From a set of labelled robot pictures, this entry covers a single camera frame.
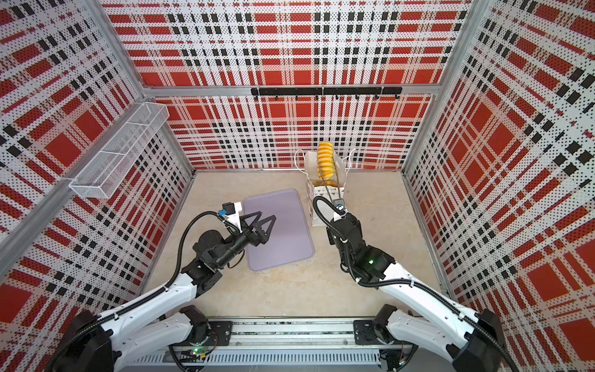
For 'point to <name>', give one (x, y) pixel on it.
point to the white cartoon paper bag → (316, 187)
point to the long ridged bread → (325, 160)
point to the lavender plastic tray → (290, 240)
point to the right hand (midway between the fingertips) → (341, 217)
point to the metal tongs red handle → (336, 179)
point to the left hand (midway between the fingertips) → (269, 218)
